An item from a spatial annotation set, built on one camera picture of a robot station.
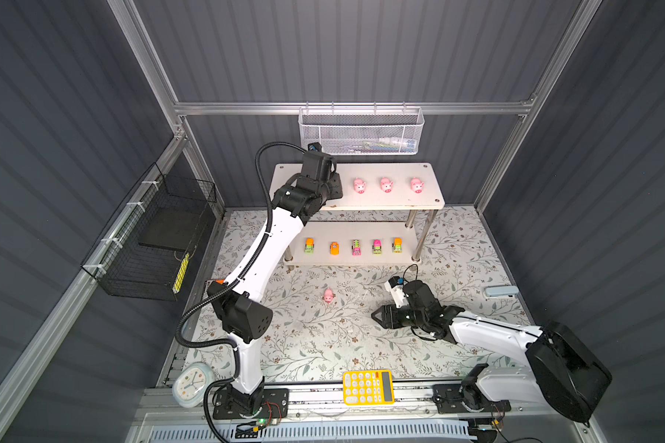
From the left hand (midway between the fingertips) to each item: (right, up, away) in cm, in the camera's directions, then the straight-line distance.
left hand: (332, 179), depth 78 cm
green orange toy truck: (+23, -20, +19) cm, 35 cm away
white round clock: (-39, -57, -3) cm, 69 cm away
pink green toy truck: (+8, -21, +18) cm, 29 cm away
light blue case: (+57, -35, +15) cm, 69 cm away
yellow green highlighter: (-38, -25, -10) cm, 47 cm away
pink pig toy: (-2, -37, +15) cm, 40 cm away
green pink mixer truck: (+16, -20, +20) cm, 33 cm away
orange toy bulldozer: (0, -21, +19) cm, 28 cm away
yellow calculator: (+9, -58, -3) cm, 59 cm away
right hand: (+15, -42, +8) cm, 45 cm away
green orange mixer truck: (-9, -20, +20) cm, 30 cm away
